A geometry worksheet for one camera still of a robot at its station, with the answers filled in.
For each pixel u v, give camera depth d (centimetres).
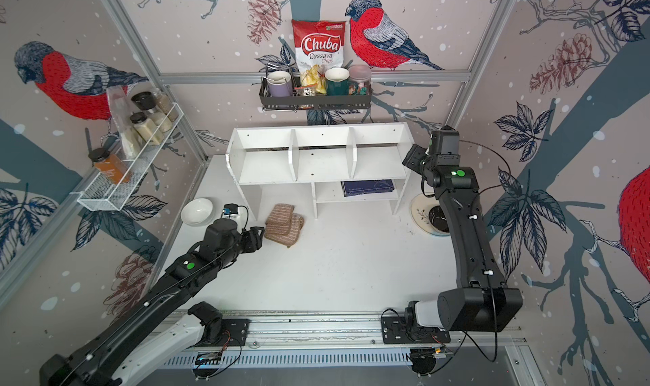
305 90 85
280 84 80
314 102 87
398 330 73
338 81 80
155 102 83
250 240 69
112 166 67
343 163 86
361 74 85
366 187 90
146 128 76
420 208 101
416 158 67
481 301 38
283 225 95
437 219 94
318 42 78
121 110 72
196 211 98
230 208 68
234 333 73
